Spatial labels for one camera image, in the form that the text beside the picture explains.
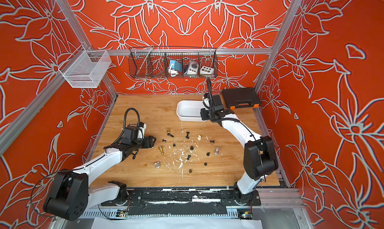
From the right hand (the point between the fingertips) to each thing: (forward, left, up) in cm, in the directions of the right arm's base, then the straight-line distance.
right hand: (200, 111), depth 89 cm
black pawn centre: (-17, +5, -16) cm, 24 cm away
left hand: (-13, +30, -11) cm, 34 cm away
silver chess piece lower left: (-28, +24, -14) cm, 40 cm away
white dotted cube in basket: (+23, -3, +13) cm, 27 cm away
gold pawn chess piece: (-5, +21, -15) cm, 26 cm away
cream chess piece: (-10, +1, -14) cm, 17 cm away
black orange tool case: (+26, -33, -15) cm, 45 cm away
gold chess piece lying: (-17, +25, -15) cm, 33 cm away
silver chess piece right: (-19, -10, -15) cm, 26 cm away
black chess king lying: (-8, +19, -16) cm, 26 cm away
